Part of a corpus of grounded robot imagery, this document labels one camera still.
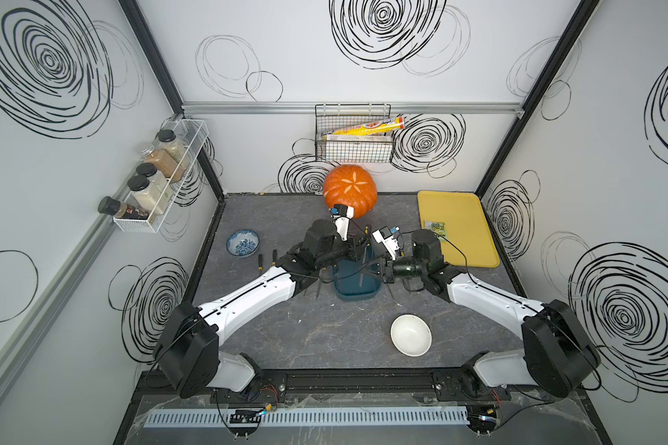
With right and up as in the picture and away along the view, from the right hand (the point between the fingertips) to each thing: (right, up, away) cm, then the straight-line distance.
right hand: (361, 271), depth 75 cm
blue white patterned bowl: (-42, +5, +27) cm, 50 cm away
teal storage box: (-2, -6, +11) cm, 12 cm away
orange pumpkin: (-1, +27, +30) cm, 40 cm away
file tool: (-13, -10, +18) cm, 24 cm away
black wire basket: (+5, +37, +12) cm, 39 cm away
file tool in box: (+2, +11, 0) cm, 11 cm away
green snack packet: (+33, +11, +33) cm, 48 cm away
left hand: (+3, +9, 0) cm, 9 cm away
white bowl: (+16, -21, +7) cm, 27 cm away
